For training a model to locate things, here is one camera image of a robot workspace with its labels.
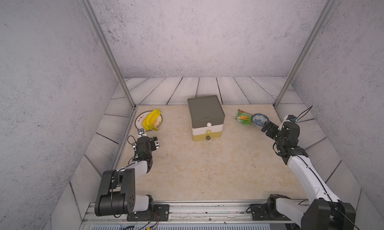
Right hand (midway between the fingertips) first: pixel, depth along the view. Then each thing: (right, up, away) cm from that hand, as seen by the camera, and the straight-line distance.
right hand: (272, 124), depth 82 cm
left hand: (-71, -9, +10) cm, 72 cm away
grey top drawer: (-36, +8, +7) cm, 37 cm away
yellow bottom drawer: (-34, -9, +17) cm, 39 cm away
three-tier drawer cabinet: (-35, +4, +5) cm, 36 cm away
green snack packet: (-7, +4, +26) cm, 27 cm away
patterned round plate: (-83, +2, +30) cm, 88 cm away
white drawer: (-36, -4, +10) cm, 37 cm away
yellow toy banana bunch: (-74, +2, +26) cm, 78 cm away
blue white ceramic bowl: (+4, +2, +28) cm, 28 cm away
